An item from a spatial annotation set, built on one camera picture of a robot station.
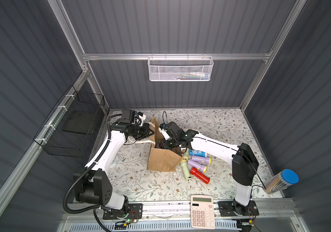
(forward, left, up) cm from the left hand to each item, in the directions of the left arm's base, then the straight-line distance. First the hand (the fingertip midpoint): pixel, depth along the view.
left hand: (155, 133), depth 80 cm
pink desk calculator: (-35, -24, -20) cm, 47 cm away
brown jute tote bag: (-12, -2, -7) cm, 14 cm away
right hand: (-3, -4, -7) cm, 9 cm away
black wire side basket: (-2, +43, +6) cm, 43 cm away
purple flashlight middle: (-9, -31, -17) cm, 36 cm away
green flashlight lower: (-13, -17, -19) cm, 28 cm away
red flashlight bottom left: (-19, -28, -19) cm, 39 cm away
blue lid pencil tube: (-25, -61, -6) cm, 66 cm away
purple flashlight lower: (-13, -27, -18) cm, 35 cm away
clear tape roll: (-9, +26, -18) cm, 33 cm away
